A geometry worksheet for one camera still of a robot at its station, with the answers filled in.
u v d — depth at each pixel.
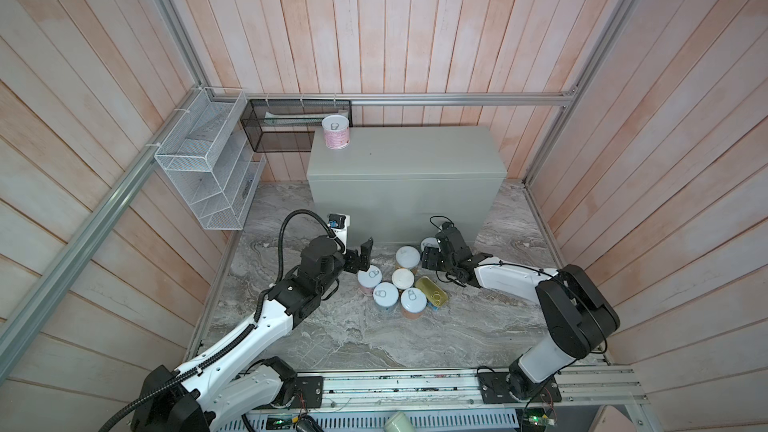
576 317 0.46
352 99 0.95
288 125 1.03
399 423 0.63
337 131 0.78
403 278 0.86
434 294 0.86
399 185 1.06
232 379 0.45
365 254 0.68
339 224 0.65
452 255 0.73
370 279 0.88
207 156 0.69
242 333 0.46
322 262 0.57
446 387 0.76
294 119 0.88
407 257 0.91
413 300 0.84
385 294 0.84
